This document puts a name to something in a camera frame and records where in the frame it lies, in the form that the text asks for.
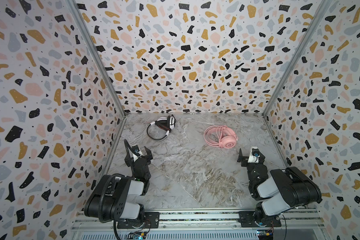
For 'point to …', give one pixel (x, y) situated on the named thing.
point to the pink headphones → (228, 139)
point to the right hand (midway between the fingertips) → (248, 147)
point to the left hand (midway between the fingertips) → (136, 148)
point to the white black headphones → (172, 123)
